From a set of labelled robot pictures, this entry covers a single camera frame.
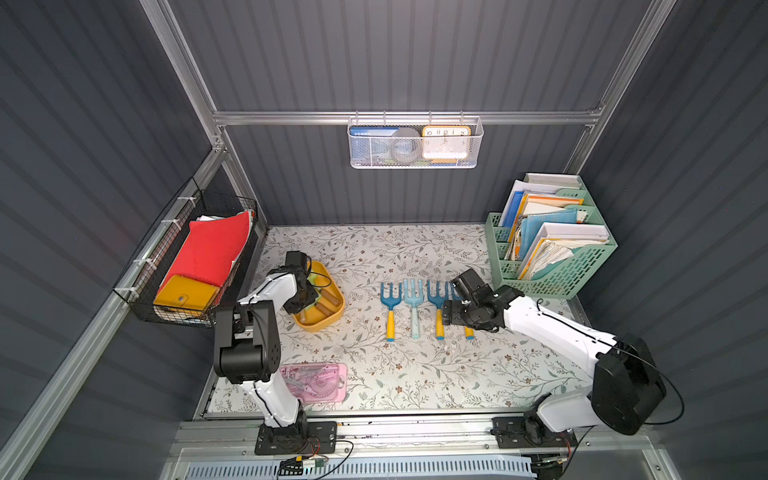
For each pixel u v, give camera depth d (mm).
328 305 973
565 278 909
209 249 724
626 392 430
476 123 889
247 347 489
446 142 885
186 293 645
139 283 607
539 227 863
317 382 824
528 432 668
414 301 989
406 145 905
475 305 655
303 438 668
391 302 989
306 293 837
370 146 919
